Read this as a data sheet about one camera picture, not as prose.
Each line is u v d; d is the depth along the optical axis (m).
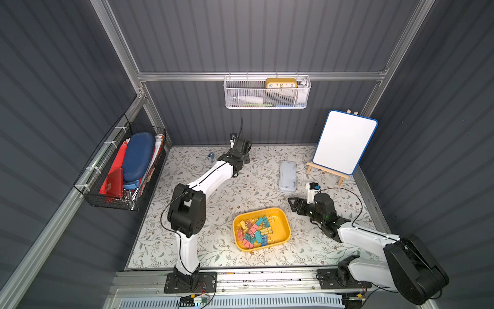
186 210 0.51
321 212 0.69
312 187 0.79
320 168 1.02
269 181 1.03
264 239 0.82
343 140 0.85
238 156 0.73
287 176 1.03
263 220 0.88
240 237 0.83
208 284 0.72
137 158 0.75
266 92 0.90
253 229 0.84
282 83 0.87
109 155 0.70
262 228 0.85
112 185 0.65
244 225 0.85
